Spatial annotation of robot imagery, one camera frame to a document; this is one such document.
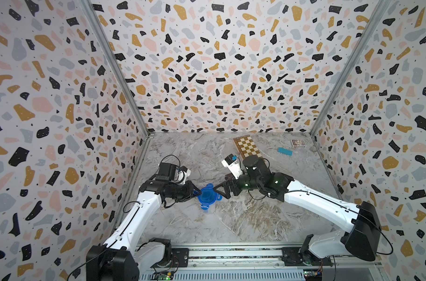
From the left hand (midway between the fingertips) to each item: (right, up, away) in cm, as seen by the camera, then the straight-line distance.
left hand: (201, 192), depth 78 cm
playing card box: (+60, +23, +39) cm, 75 cm away
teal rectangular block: (+50, +18, +36) cm, 64 cm away
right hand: (+9, +5, -6) cm, 12 cm away
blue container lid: (+3, -2, +2) cm, 4 cm away
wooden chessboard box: (+24, +21, +35) cm, 48 cm away
